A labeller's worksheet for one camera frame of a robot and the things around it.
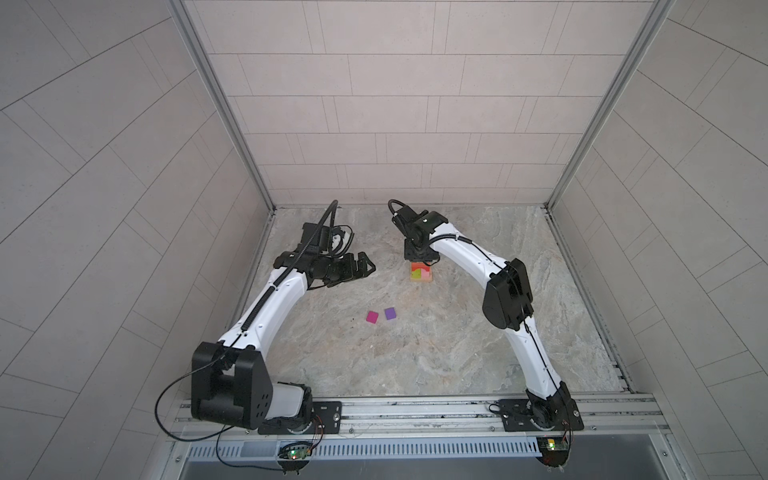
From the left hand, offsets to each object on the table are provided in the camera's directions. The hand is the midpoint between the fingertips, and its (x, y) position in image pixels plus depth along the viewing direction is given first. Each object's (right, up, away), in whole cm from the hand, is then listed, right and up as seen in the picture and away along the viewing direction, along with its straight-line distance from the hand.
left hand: (369, 266), depth 80 cm
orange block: (+15, -1, +8) cm, 17 cm away
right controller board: (+44, -41, -12) cm, 61 cm away
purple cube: (+6, -15, +9) cm, 19 cm away
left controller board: (-15, -39, -16) cm, 44 cm away
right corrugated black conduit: (+7, +18, +1) cm, 19 cm away
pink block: (+17, -4, +14) cm, 22 cm away
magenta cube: (0, -16, +8) cm, 18 cm away
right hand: (+13, +1, +14) cm, 20 cm away
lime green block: (+14, -4, +14) cm, 20 cm away
